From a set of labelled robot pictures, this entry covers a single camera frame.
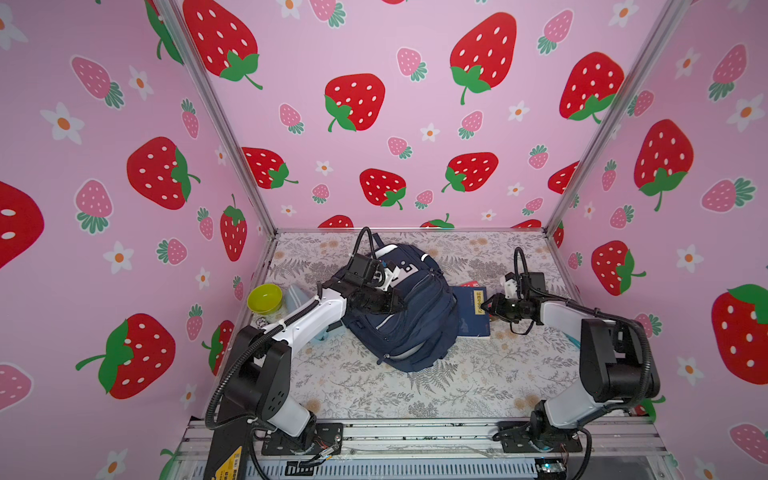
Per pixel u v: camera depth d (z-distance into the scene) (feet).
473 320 3.09
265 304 3.27
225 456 2.30
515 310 2.68
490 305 2.89
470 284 3.42
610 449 2.40
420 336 2.62
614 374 1.50
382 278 2.49
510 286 2.90
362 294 2.20
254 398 1.44
